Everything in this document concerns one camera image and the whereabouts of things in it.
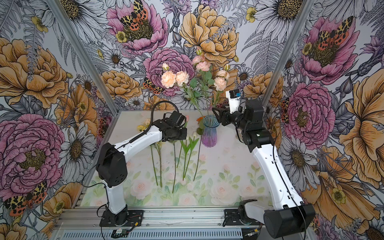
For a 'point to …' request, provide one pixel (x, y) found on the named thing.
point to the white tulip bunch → (190, 146)
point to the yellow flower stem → (145, 127)
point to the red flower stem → (174, 167)
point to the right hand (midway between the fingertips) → (216, 110)
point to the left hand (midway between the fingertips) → (182, 139)
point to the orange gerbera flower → (200, 130)
